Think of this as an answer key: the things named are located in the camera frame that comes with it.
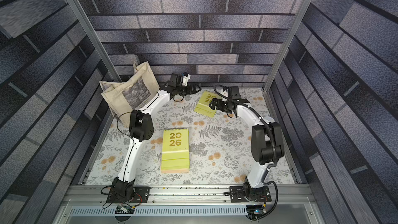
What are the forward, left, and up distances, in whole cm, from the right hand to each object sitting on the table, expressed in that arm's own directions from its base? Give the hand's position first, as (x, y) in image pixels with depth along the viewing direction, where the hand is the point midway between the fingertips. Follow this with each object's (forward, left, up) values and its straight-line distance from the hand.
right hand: (216, 104), depth 95 cm
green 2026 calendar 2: (+8, +9, -13) cm, 17 cm away
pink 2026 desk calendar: (-37, +23, -11) cm, 45 cm away
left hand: (+12, +12, +4) cm, 17 cm away
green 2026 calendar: (-27, +23, -6) cm, 36 cm away
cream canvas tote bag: (+3, +52, +8) cm, 52 cm away
